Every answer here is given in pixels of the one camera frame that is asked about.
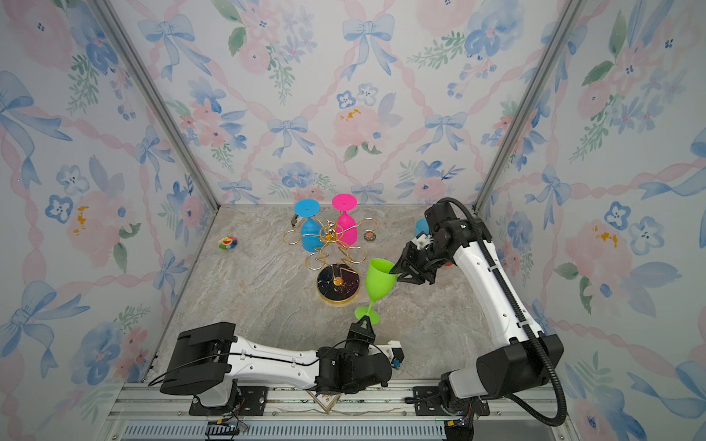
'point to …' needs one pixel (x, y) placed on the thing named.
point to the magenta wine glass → (346, 202)
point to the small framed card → (325, 401)
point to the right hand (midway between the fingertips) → (395, 273)
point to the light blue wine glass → (422, 225)
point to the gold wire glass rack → (338, 282)
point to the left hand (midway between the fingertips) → (365, 315)
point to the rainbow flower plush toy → (227, 243)
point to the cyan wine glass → (311, 233)
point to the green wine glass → (380, 282)
